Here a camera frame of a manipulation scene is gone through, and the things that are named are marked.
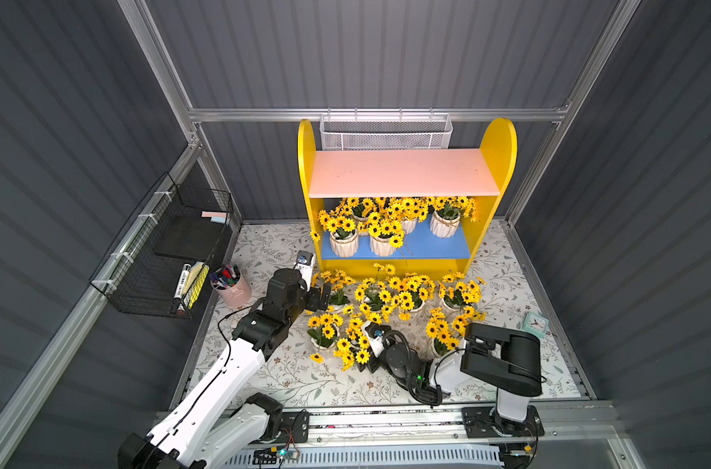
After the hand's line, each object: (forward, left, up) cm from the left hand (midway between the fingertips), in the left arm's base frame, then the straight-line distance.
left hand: (311, 279), depth 76 cm
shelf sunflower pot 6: (+15, -8, -1) cm, 17 cm away
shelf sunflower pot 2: (-11, -3, -10) cm, 15 cm away
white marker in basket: (-5, +29, +6) cm, 30 cm away
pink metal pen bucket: (+6, +26, -12) cm, 29 cm away
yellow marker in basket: (-2, +27, +5) cm, 27 cm away
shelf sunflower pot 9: (+21, -28, +5) cm, 36 cm away
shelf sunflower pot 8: (+23, -13, +3) cm, 27 cm away
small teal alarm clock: (-4, -67, -20) cm, 70 cm away
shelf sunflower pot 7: (+12, -20, +5) cm, 24 cm away
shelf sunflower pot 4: (+2, -17, -13) cm, 22 cm away
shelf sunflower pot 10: (+25, -41, 0) cm, 48 cm away
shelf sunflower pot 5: (-1, -27, -6) cm, 28 cm away
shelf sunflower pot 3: (-12, -35, -8) cm, 38 cm away
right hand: (-9, -13, -17) cm, 23 cm away
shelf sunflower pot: (-13, -11, -15) cm, 22 cm away
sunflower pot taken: (+4, -6, -13) cm, 15 cm away
